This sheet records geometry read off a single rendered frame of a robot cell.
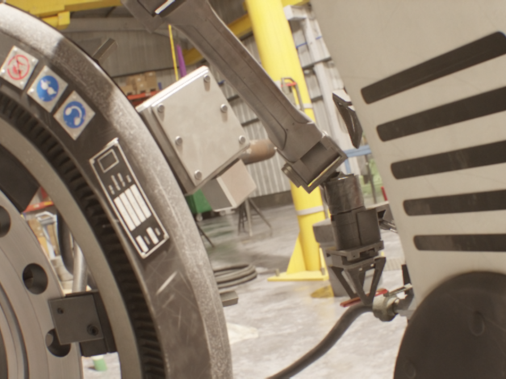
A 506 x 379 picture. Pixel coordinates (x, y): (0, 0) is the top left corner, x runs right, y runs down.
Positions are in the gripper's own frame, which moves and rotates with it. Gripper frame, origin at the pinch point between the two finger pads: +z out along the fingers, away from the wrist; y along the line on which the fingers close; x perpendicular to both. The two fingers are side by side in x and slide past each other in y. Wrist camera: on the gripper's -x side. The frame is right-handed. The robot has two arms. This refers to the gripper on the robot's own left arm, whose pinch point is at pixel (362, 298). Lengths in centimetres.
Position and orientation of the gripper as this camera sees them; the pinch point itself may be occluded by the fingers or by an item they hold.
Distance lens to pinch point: 89.7
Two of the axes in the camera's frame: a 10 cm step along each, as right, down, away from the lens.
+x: -9.5, 2.1, -2.3
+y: -2.3, 0.5, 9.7
